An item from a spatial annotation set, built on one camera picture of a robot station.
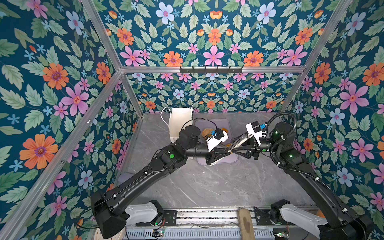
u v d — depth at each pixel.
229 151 0.58
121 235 0.67
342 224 0.38
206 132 0.50
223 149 0.61
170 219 0.73
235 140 0.59
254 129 0.51
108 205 0.38
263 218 0.73
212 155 0.53
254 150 0.53
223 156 0.60
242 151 0.56
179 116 0.89
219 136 0.51
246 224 0.69
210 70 0.93
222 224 0.72
